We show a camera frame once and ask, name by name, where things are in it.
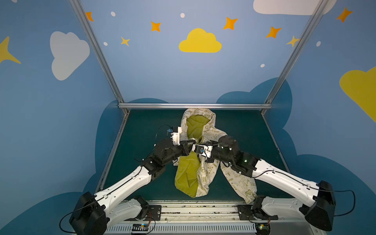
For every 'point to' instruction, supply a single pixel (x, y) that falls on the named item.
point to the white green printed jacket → (194, 174)
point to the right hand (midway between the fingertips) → (199, 142)
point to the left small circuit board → (139, 228)
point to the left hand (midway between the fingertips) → (195, 140)
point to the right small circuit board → (263, 228)
